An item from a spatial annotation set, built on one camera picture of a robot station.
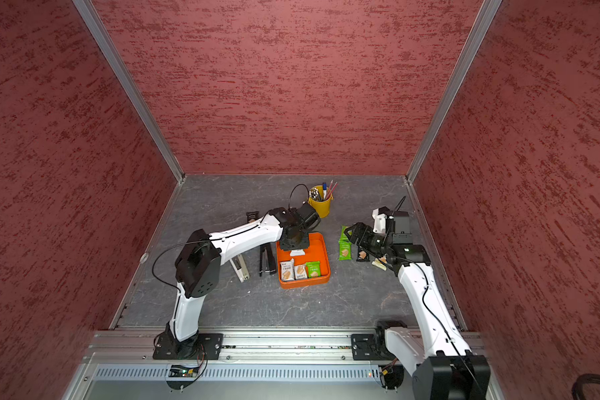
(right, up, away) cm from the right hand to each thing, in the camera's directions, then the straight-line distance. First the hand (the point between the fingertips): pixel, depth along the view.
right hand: (350, 239), depth 79 cm
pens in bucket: (-6, +16, +23) cm, 29 cm away
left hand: (-17, -5, +10) cm, 21 cm away
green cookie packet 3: (-12, -13, +10) cm, 20 cm away
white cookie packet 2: (-17, -13, +9) cm, 23 cm away
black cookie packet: (-38, +6, +26) cm, 47 cm away
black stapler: (-29, -9, +13) cm, 33 cm away
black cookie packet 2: (+7, -9, +14) cm, 18 cm away
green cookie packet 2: (0, -6, +16) cm, 17 cm away
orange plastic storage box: (-10, -7, +16) cm, 20 cm away
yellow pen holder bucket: (-8, +10, +16) cm, 20 cm away
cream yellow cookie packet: (+12, -11, +13) cm, 21 cm away
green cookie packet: (0, -3, +19) cm, 19 cm away
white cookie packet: (-21, -12, +8) cm, 26 cm away
